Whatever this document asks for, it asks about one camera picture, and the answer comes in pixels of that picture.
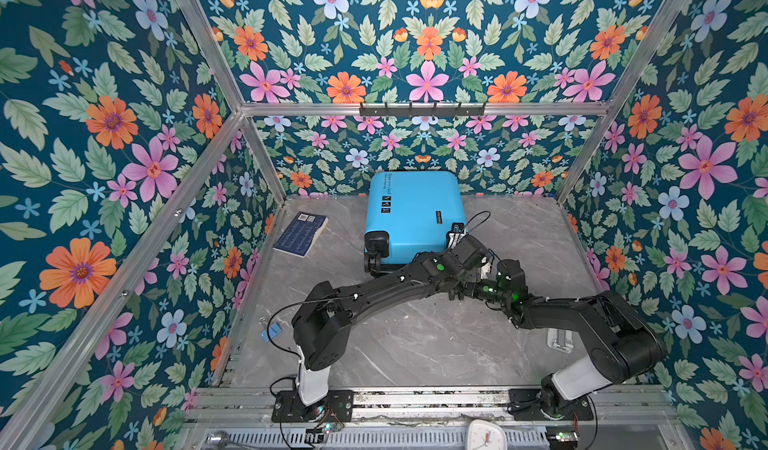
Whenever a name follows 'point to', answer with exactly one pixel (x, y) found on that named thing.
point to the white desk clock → (485, 434)
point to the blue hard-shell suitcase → (410, 213)
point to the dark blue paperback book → (301, 233)
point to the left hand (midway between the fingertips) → (476, 259)
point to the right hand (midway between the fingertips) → (449, 280)
